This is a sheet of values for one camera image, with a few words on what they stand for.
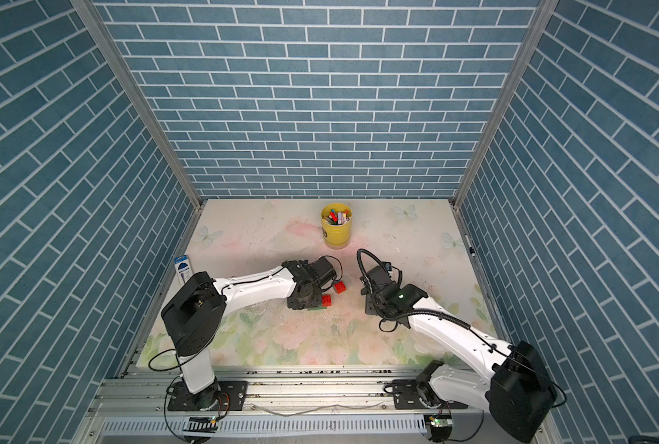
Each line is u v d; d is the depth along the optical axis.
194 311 0.51
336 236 1.00
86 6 0.69
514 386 0.39
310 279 0.66
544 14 0.71
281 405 0.74
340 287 0.98
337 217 0.99
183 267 0.99
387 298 0.61
